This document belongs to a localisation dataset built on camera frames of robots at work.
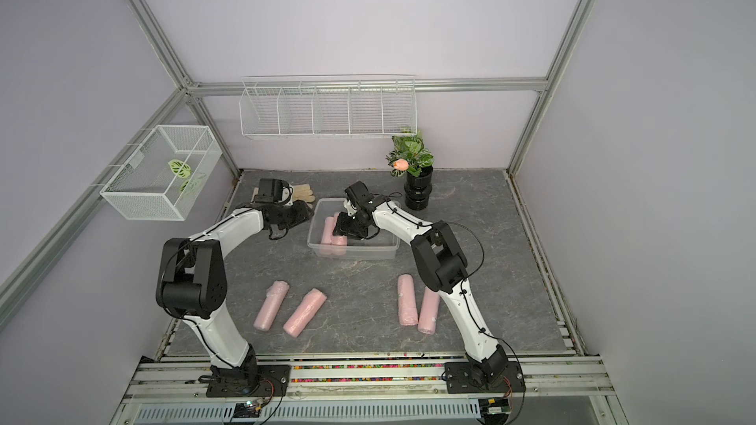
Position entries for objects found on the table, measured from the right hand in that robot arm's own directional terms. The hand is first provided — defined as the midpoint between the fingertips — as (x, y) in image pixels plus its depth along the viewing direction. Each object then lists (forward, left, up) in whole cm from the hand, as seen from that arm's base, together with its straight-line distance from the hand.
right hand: (336, 230), depth 96 cm
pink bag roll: (-22, +16, -3) cm, 28 cm away
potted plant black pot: (+15, -25, +19) cm, 34 cm away
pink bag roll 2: (-24, +5, -2) cm, 25 cm away
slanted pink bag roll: (+1, +4, -2) cm, 4 cm away
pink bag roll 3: (-23, -22, -2) cm, 32 cm away
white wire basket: (+5, +48, +21) cm, 52 cm away
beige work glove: (+20, +16, -5) cm, 27 cm away
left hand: (+4, +9, +3) cm, 10 cm away
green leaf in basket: (+5, +40, +24) cm, 47 cm away
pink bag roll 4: (-25, -29, -3) cm, 38 cm away
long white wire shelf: (+35, +6, +25) cm, 43 cm away
